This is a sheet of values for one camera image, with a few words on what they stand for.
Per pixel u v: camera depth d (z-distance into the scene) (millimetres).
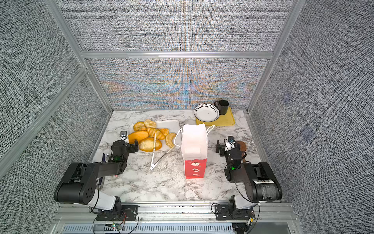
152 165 878
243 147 973
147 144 906
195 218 732
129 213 734
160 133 975
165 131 1009
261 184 448
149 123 1060
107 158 924
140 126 1064
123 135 798
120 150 717
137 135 980
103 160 922
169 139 986
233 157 676
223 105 1135
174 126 1110
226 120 1144
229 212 724
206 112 1178
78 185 446
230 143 762
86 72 930
